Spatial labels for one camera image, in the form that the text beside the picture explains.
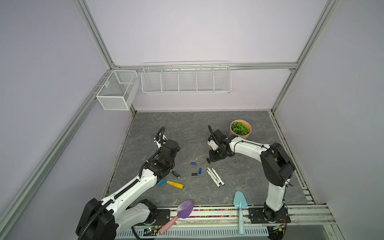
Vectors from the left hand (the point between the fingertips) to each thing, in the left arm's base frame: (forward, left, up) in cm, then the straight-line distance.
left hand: (171, 141), depth 81 cm
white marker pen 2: (-15, -26, -18) cm, 35 cm away
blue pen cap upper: (-6, -12, -18) cm, 23 cm away
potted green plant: (+12, -43, -7) cm, 45 cm away
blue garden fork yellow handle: (-17, +1, -18) cm, 25 cm away
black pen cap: (-13, -12, -17) cm, 24 cm away
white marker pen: (-16, -23, -17) cm, 33 cm away
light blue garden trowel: (-29, -35, -16) cm, 48 cm away
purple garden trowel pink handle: (-31, -5, -19) cm, 36 cm away
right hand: (-4, -24, -17) cm, 30 cm away
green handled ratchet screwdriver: (-12, -1, -17) cm, 21 cm away
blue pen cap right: (-11, -15, -18) cm, 26 cm away
